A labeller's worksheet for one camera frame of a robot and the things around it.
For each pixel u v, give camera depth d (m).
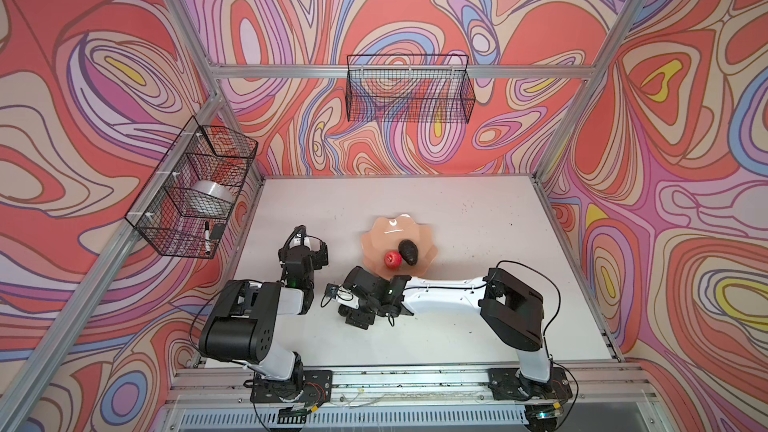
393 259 0.91
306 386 0.73
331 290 0.72
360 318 0.73
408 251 0.93
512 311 0.49
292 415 0.72
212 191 0.74
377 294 0.65
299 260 0.71
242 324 0.45
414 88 0.96
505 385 0.73
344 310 0.75
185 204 0.73
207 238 0.72
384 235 1.00
